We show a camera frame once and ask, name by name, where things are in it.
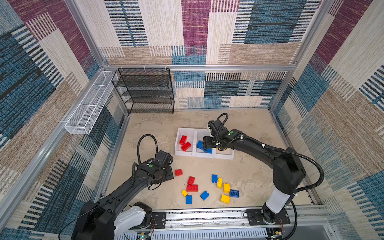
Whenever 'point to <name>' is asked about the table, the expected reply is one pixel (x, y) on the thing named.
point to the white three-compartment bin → (194, 135)
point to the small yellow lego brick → (184, 193)
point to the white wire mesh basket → (80, 121)
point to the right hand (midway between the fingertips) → (208, 144)
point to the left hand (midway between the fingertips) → (169, 173)
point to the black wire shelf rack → (146, 90)
